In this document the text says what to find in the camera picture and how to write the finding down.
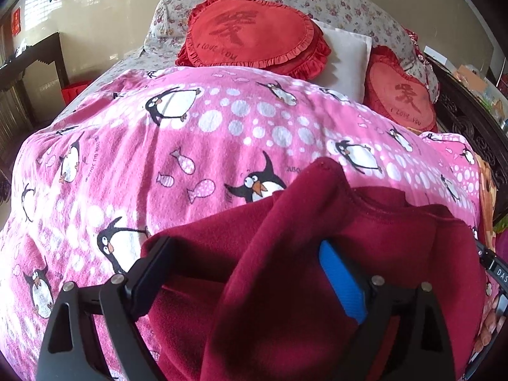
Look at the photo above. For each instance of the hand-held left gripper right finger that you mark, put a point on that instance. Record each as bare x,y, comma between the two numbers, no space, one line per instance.
343,281

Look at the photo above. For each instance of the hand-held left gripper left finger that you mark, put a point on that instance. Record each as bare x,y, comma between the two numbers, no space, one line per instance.
149,274

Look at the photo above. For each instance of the dark red sweater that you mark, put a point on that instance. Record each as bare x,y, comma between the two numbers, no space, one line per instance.
278,278

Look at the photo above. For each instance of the magenta cloth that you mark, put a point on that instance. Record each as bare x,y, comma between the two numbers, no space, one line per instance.
502,238

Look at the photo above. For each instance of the pink penguin printed blanket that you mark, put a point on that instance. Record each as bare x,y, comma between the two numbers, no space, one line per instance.
166,158

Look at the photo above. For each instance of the dark carved wooden headboard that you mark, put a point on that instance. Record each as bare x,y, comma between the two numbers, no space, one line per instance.
464,115

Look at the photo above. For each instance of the cardboard box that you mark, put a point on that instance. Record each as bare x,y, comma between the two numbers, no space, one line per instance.
471,77

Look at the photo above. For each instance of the red box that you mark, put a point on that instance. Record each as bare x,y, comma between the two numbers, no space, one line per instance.
75,93

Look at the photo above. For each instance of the small red heart cushion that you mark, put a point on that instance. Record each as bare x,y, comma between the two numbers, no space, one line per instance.
401,91

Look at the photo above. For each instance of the white pillow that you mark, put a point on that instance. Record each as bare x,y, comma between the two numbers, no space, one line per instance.
345,59

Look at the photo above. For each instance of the dark wooden side table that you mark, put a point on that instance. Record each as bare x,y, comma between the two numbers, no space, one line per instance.
31,63

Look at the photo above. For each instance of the small floral pillow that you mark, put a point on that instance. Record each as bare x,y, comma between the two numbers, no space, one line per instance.
168,20

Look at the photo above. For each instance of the large red heart cushion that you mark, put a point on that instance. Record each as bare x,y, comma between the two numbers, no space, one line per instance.
250,33

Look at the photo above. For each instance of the large floral pillow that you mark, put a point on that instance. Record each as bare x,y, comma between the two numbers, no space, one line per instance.
337,2

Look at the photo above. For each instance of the red wall paper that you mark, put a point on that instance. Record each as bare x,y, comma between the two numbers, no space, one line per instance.
16,22

